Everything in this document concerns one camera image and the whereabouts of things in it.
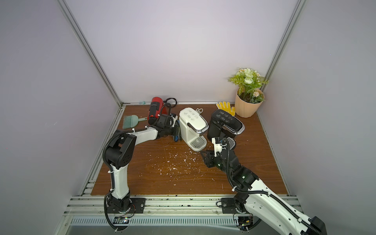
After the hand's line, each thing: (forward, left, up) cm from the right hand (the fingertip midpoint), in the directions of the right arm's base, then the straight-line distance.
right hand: (202, 151), depth 74 cm
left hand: (+23, +14, -13) cm, 30 cm away
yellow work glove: (+49, -20, -18) cm, 56 cm away
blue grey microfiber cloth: (+18, +17, -15) cm, 29 cm away
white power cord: (+43, +2, -16) cm, 45 cm away
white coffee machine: (+13, +6, +5) cm, 15 cm away
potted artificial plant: (+47, -35, -2) cm, 58 cm away
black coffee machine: (+14, -11, +4) cm, 19 cm away
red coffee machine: (+29, +29, +1) cm, 42 cm away
